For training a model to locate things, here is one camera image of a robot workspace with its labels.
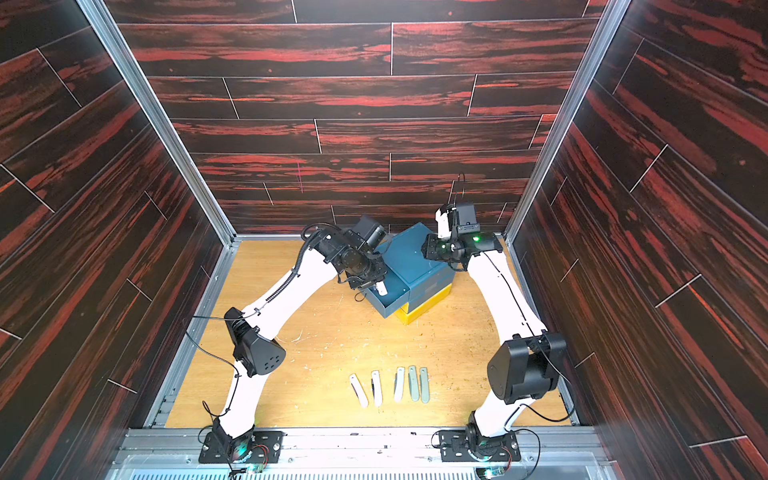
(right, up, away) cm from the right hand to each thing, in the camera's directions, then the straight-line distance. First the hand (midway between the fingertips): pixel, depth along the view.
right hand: (436, 246), depth 85 cm
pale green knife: (-11, -39, -1) cm, 41 cm away
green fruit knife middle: (-7, -40, -2) cm, 41 cm away
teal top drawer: (-11, -14, -5) cm, 18 cm away
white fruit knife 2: (-22, -41, -3) cm, 46 cm away
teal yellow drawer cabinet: (-7, -10, -4) cm, 13 cm away
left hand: (-14, -9, -4) cm, 17 cm away
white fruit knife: (-16, -12, -5) cm, 20 cm away
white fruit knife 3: (-17, -40, -2) cm, 44 cm away
